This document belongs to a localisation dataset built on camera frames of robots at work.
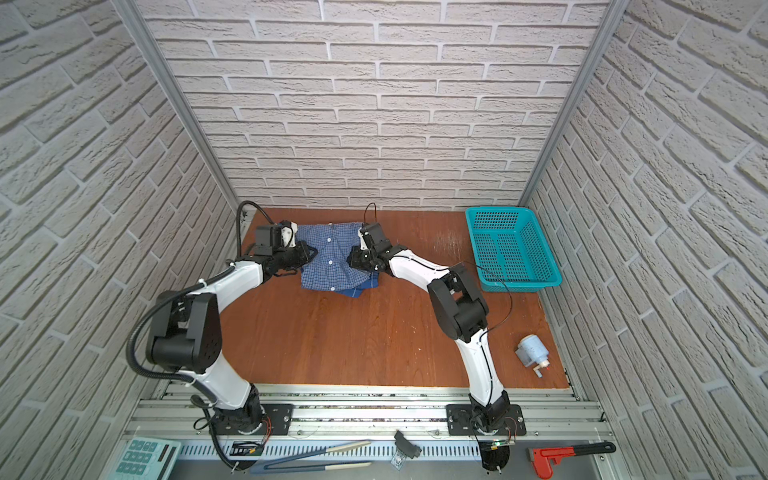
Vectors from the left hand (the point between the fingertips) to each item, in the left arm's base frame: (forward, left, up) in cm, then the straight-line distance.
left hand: (317, 245), depth 93 cm
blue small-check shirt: (-8, -4, -2) cm, 9 cm away
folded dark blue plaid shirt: (-11, -12, -11) cm, 19 cm away
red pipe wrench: (-56, -58, -11) cm, 81 cm away
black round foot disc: (-56, -46, -14) cm, 74 cm away
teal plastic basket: (+6, -69, -13) cm, 71 cm away
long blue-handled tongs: (-56, +7, -14) cm, 58 cm away
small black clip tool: (-53, -25, -12) cm, 60 cm away
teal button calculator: (-53, +35, -12) cm, 64 cm away
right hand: (-2, -9, -4) cm, 10 cm away
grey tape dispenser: (-33, -61, -6) cm, 70 cm away
